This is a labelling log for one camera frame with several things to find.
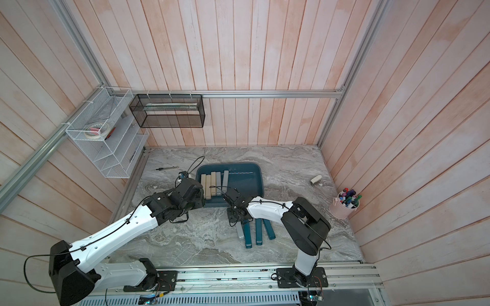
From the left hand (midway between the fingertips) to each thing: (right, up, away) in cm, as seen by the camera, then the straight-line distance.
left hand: (198, 199), depth 79 cm
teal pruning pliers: (+21, -17, +5) cm, 28 cm away
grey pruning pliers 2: (+10, +6, +21) cm, 24 cm away
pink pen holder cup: (+65, -3, +5) cm, 65 cm away
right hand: (+15, -10, +13) cm, 22 cm away
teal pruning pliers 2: (+26, -15, +7) cm, 31 cm away
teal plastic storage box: (+21, +7, +25) cm, 34 cm away
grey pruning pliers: (+6, +5, +20) cm, 22 cm away
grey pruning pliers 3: (+17, -15, +6) cm, 24 cm away
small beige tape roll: (+59, +7, +22) cm, 63 cm away
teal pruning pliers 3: (+32, -15, +7) cm, 36 cm away
